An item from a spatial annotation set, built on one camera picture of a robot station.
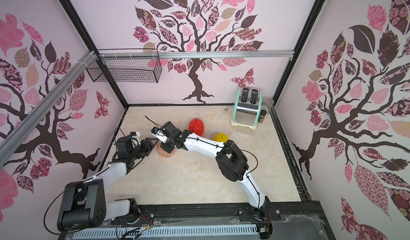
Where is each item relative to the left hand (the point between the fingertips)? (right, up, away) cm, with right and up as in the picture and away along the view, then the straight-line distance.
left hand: (159, 144), depth 88 cm
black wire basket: (-21, +47, +6) cm, 52 cm away
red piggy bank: (+21, +10, +8) cm, 24 cm away
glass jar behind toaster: (+68, +24, +15) cm, 73 cm away
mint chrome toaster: (+52, +21, +6) cm, 56 cm away
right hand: (+3, +2, -1) cm, 4 cm away
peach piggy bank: (+3, -4, -3) cm, 6 cm away
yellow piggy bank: (+36, +3, +3) cm, 36 cm away
